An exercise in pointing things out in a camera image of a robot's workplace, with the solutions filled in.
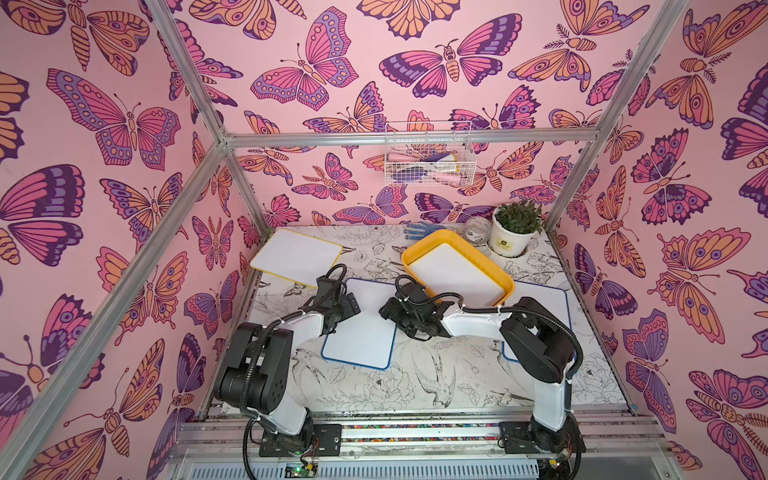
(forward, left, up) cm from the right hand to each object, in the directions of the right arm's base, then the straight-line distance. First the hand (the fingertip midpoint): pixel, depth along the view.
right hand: (383, 313), depth 92 cm
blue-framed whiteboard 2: (+10, -58, -7) cm, 59 cm away
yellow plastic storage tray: (+32, -23, +2) cm, 39 cm away
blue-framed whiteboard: (-5, +5, -7) cm, 10 cm away
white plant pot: (+27, -42, +3) cm, 50 cm away
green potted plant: (+30, -46, +13) cm, 57 cm away
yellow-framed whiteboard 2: (+26, +34, -5) cm, 43 cm away
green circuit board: (-40, +18, -6) cm, 44 cm away
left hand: (+4, +11, -3) cm, 12 cm away
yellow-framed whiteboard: (+18, -22, -2) cm, 28 cm away
